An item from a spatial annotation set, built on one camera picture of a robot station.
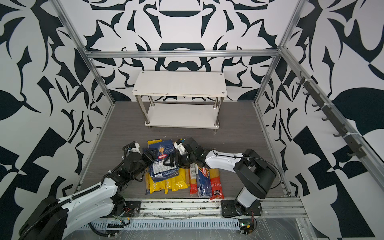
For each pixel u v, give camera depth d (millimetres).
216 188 773
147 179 809
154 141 957
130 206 746
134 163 637
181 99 1233
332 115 551
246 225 710
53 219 410
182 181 773
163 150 830
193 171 830
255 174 451
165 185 781
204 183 767
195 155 674
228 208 743
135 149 775
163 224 648
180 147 794
